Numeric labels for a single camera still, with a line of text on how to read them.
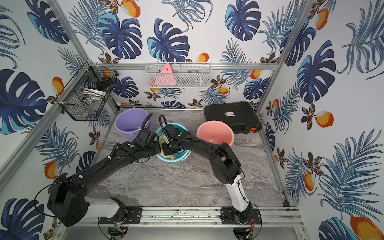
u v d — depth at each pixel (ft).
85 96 2.72
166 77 3.00
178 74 3.04
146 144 2.11
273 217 2.50
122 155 1.80
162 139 2.63
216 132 2.95
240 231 2.33
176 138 2.22
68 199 1.33
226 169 1.71
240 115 3.65
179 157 2.61
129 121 3.06
